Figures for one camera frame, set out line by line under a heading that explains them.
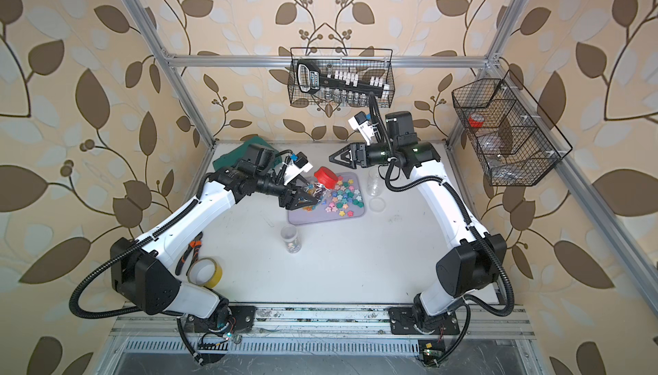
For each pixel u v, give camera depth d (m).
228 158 1.11
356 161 0.61
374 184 1.00
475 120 0.81
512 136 0.77
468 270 0.42
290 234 0.84
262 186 0.64
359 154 0.62
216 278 0.80
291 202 0.67
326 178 0.69
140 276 0.41
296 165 0.65
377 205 1.00
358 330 0.74
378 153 0.64
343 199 1.00
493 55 0.87
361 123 0.65
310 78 0.86
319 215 0.92
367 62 0.91
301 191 0.66
